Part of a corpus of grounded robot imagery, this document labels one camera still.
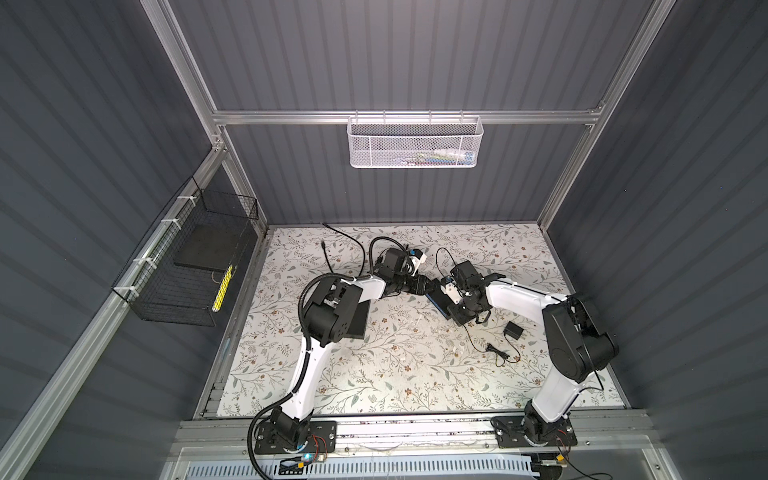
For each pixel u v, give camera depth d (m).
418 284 0.91
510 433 0.74
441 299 0.93
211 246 0.77
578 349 0.49
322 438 0.72
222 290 0.69
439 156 0.91
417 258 0.95
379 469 0.77
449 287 0.87
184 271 0.72
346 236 1.19
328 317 0.60
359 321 0.92
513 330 0.89
